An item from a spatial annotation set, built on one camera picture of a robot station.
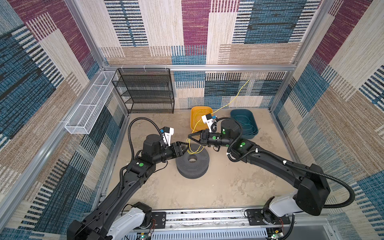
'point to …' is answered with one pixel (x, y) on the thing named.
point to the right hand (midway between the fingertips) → (188, 139)
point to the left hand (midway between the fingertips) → (188, 144)
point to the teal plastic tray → (248, 113)
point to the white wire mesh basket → (84, 118)
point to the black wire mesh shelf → (145, 90)
